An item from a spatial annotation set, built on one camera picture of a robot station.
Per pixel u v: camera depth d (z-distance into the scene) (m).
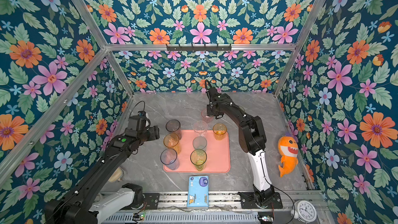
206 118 1.01
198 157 0.72
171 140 0.86
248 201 0.73
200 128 0.98
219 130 0.95
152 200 0.74
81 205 0.39
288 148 0.82
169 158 0.79
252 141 0.58
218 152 0.91
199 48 0.93
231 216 0.70
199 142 0.86
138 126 0.60
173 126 0.86
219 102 0.69
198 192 0.71
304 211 0.69
